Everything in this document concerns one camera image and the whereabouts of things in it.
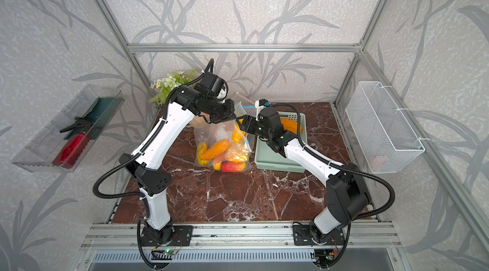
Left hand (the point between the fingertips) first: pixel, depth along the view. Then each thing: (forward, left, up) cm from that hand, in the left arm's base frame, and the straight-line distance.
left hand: (239, 116), depth 74 cm
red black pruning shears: (-17, +51, +5) cm, 54 cm away
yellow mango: (+1, +20, -25) cm, 32 cm away
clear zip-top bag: (-4, +8, -16) cm, 18 cm away
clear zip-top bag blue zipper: (+9, +17, -25) cm, 32 cm away
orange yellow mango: (-6, 0, -23) cm, 24 cm away
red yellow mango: (-9, +4, -26) cm, 28 cm away
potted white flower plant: (+20, +34, 0) cm, 39 cm away
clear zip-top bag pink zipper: (+32, -1, -22) cm, 39 cm away
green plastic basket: (-6, -13, -25) cm, 29 cm away
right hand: (+3, 0, -5) cm, 6 cm away
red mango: (-9, +7, -26) cm, 28 cm away
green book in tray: (-2, +52, +2) cm, 52 cm away
